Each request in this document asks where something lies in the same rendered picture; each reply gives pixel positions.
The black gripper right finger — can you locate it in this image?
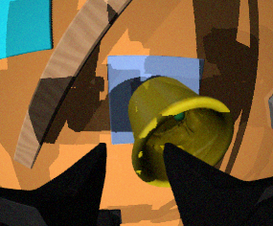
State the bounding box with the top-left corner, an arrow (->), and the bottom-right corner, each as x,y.
163,143 -> 273,226

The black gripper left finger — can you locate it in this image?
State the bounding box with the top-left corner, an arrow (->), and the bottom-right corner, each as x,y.
0,143 -> 106,226

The olive yellow cup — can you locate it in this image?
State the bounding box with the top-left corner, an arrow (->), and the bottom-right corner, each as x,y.
127,78 -> 234,188

